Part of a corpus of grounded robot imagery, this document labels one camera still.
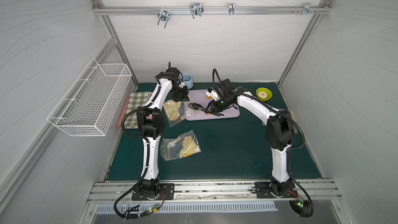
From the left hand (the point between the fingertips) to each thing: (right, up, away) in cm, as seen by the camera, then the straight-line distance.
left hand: (190, 99), depth 93 cm
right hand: (+10, -7, -4) cm, 13 cm away
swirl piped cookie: (+11, +1, -9) cm, 14 cm away
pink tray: (-45, -16, +3) cm, 48 cm away
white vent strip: (-11, -50, -23) cm, 56 cm away
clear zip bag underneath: (-11, -8, +5) cm, 14 cm away
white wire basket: (-44, -4, -26) cm, 51 cm away
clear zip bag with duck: (-5, -27, -9) cm, 29 cm away
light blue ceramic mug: (-4, +15, +22) cm, 27 cm away
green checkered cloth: (-40, -1, +15) cm, 43 cm away
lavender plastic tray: (+5, 0, +15) cm, 15 cm away
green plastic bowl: (+52, +3, +18) cm, 55 cm away
